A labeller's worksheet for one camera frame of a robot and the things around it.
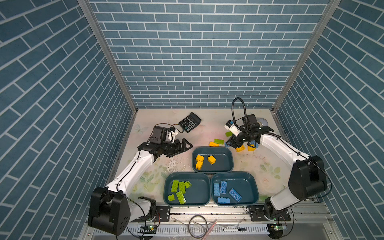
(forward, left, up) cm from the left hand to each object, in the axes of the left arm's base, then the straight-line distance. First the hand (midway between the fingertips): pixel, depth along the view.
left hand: (187, 147), depth 80 cm
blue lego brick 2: (-22, -27, -14) cm, 37 cm away
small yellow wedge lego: (+7, -41, -14) cm, 44 cm away
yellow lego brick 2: (+1, -7, -14) cm, 16 cm away
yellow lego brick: (+11, -17, -15) cm, 25 cm away
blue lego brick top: (-23, -19, -14) cm, 33 cm away
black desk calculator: (+30, -1, -15) cm, 34 cm away
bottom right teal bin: (-17, -26, -14) cm, 34 cm away
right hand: (+9, -25, -3) cm, 27 cm away
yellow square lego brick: (-3, -7, -14) cm, 16 cm away
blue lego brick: (-15, -21, -17) cm, 30 cm away
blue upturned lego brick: (-17, -16, -15) cm, 28 cm away
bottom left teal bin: (-17, 0, -16) cm, 23 cm away
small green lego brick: (-15, 0, -14) cm, 20 cm away
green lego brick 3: (-16, +3, -16) cm, 23 cm away
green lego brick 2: (+14, -21, -16) cm, 30 cm away
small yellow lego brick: (0, -15, -14) cm, 20 cm away
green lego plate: (-15, +7, -16) cm, 23 cm away
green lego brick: (-21, +3, -15) cm, 26 cm away
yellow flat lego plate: (-1, -28, +1) cm, 28 cm away
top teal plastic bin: (+3, -23, -16) cm, 28 cm away
